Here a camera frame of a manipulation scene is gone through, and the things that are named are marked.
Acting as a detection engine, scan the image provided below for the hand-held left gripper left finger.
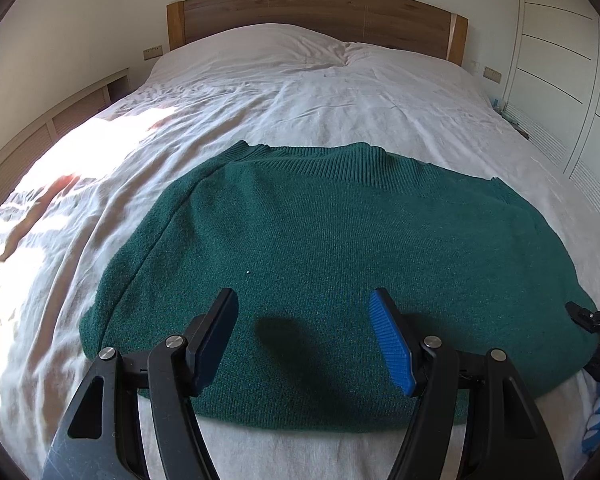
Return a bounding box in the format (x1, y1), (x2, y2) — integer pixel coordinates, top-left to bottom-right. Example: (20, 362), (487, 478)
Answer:
(40, 287), (239, 480)

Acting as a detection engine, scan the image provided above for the beige radiator cover cabinet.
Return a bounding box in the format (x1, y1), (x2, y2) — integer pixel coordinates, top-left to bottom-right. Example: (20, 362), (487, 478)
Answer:
(0, 67), (131, 192)

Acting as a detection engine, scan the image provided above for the white pillow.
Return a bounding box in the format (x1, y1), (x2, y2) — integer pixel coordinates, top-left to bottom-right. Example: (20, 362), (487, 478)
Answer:
(152, 23), (352, 78)
(330, 42), (487, 92)

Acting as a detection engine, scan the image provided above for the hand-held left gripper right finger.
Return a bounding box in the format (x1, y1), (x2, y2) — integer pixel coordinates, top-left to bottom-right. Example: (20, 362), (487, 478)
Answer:
(369, 287), (565, 480)

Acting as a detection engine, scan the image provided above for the white wardrobe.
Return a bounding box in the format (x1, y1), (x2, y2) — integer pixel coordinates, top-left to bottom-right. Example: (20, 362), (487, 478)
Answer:
(500, 0), (600, 223)

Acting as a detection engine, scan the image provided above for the bed with white cover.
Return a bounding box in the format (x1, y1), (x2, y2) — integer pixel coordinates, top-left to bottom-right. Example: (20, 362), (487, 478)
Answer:
(0, 23), (600, 480)

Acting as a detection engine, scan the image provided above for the wooden headboard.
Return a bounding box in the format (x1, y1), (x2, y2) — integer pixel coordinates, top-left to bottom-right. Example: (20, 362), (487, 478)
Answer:
(166, 0), (469, 67)

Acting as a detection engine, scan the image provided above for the green knitted sweater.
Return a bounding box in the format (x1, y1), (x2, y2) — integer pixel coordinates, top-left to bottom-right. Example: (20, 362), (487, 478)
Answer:
(78, 141), (598, 433)

